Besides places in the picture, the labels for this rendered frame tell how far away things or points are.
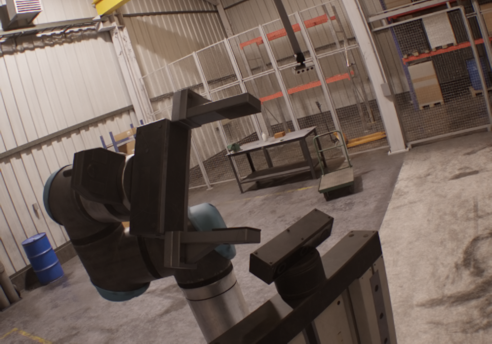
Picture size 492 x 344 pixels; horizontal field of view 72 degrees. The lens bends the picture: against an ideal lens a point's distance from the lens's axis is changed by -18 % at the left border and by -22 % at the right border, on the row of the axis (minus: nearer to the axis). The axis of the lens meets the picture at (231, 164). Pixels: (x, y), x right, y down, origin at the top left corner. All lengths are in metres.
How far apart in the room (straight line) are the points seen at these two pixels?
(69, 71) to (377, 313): 9.56
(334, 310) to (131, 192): 0.38
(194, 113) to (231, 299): 0.29
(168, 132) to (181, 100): 0.04
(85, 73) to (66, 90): 0.77
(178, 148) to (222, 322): 0.28
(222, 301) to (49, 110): 8.80
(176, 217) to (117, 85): 10.35
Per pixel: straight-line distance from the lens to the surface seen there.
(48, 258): 7.70
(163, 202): 0.44
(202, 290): 0.59
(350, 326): 0.72
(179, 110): 0.47
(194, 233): 0.42
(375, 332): 0.72
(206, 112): 0.44
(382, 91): 7.78
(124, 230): 0.62
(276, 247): 0.51
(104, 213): 0.51
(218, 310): 0.61
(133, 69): 11.00
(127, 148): 9.77
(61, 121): 9.37
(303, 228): 0.54
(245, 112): 0.43
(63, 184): 0.57
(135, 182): 0.47
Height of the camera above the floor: 2.06
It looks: 10 degrees down
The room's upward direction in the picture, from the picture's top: 19 degrees counter-clockwise
